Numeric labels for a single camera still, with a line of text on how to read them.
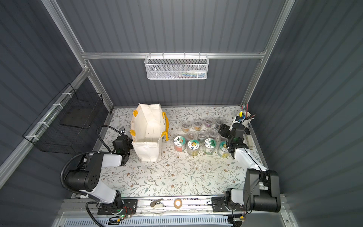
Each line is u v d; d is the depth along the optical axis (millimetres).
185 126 1016
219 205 737
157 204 740
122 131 826
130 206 738
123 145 734
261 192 422
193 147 867
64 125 728
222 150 866
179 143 889
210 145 886
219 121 1043
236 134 664
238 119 767
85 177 455
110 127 803
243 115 1020
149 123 1049
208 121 1029
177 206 740
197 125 1018
